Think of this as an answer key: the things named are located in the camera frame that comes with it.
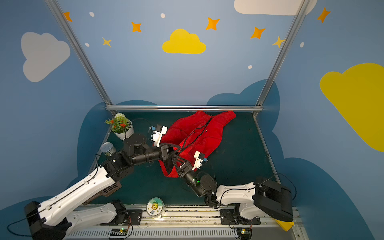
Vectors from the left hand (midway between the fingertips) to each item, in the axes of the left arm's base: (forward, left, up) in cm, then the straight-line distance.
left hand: (180, 146), depth 64 cm
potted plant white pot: (+25, +40, -19) cm, 51 cm away
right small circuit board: (-28, -32, -35) cm, 56 cm away
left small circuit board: (-29, +31, -35) cm, 55 cm away
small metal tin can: (+14, +49, -26) cm, 57 cm away
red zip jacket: (+25, -11, -22) cm, 35 cm away
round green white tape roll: (-20, +12, -24) cm, 33 cm away
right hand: (-4, +3, -4) cm, 6 cm away
